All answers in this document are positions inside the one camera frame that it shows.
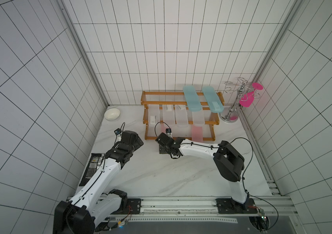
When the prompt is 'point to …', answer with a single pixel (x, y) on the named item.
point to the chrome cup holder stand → (230, 115)
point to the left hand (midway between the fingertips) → (132, 145)
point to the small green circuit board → (262, 215)
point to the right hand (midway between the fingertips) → (160, 149)
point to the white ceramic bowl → (112, 114)
